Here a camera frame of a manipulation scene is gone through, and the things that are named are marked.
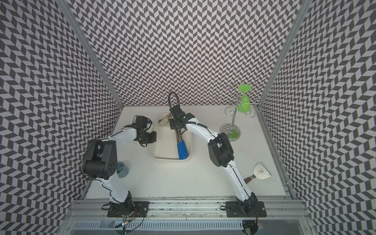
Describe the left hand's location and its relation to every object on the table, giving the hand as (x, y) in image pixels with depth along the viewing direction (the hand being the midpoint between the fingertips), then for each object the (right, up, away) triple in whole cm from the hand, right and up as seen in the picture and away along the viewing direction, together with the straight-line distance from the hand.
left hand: (156, 140), depth 96 cm
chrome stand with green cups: (+50, +26, -19) cm, 59 cm away
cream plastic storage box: (+7, -5, -2) cm, 9 cm away
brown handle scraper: (+64, -17, -12) cm, 67 cm away
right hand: (+12, +10, +1) cm, 16 cm away
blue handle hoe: (+18, -3, -9) cm, 21 cm away
